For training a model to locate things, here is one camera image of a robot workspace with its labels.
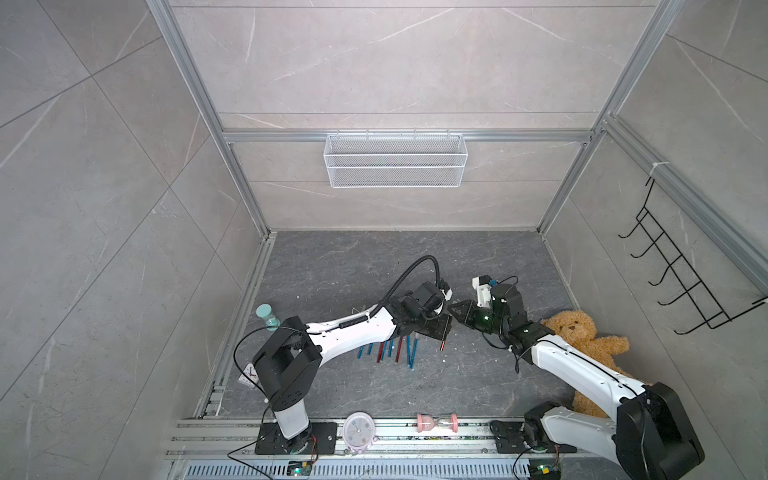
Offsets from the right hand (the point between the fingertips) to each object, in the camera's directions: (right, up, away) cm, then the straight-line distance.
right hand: (452, 308), depth 83 cm
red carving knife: (-2, -12, +3) cm, 12 cm away
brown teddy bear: (+35, -6, -1) cm, 36 cm away
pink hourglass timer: (-8, -27, -10) cm, 30 cm away
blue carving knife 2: (-24, -13, +5) cm, 28 cm away
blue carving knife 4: (-12, -15, +5) cm, 19 cm away
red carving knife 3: (-15, -13, +5) cm, 21 cm away
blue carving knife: (-27, -14, +5) cm, 31 cm away
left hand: (+1, -5, -3) cm, 6 cm away
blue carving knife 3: (-17, -13, +7) cm, 23 cm away
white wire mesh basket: (-16, +48, +17) cm, 53 cm away
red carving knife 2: (-21, -14, +5) cm, 26 cm away
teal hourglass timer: (-55, -2, +5) cm, 55 cm away
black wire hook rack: (+49, +4, -23) cm, 54 cm away
